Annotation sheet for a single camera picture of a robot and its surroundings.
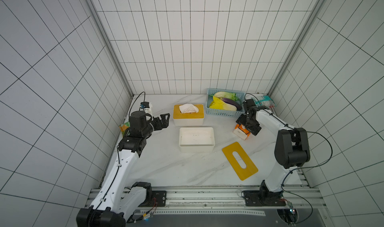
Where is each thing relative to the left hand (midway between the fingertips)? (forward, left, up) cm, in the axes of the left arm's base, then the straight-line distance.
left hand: (160, 119), depth 78 cm
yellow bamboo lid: (-21, -46, -23) cm, 55 cm away
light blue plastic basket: (+35, -54, -18) cm, 67 cm away
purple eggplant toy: (+22, -49, -14) cm, 56 cm away
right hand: (+7, -47, -17) cm, 51 cm away
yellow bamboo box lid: (+13, -7, -13) cm, 19 cm away
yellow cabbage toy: (+22, -34, -13) cm, 43 cm away
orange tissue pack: (+2, -47, -15) cm, 50 cm away
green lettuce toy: (+33, -39, -15) cm, 53 cm away
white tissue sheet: (+15, -14, -10) cm, 23 cm away
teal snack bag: (+31, -72, -19) cm, 81 cm away
